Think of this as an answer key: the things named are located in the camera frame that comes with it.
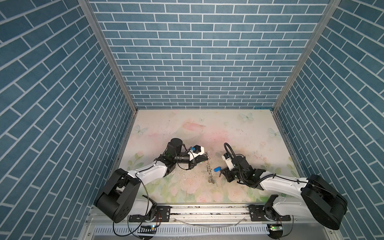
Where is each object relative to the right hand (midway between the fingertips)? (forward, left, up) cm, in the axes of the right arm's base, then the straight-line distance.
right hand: (220, 169), depth 87 cm
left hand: (0, +9, +12) cm, 15 cm away
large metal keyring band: (-5, +7, +10) cm, 13 cm away
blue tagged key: (+1, +2, -2) cm, 3 cm away
